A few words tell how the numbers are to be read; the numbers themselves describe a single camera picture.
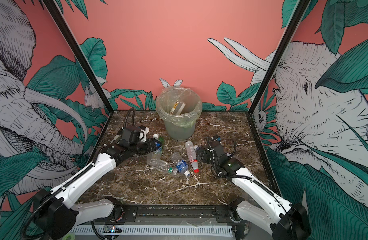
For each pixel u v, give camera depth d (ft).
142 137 2.12
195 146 3.13
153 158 2.48
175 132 3.23
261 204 1.48
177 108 3.28
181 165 2.80
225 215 2.41
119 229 2.38
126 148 1.92
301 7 2.26
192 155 2.97
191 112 2.68
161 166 2.94
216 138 2.33
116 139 3.16
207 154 2.34
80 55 2.83
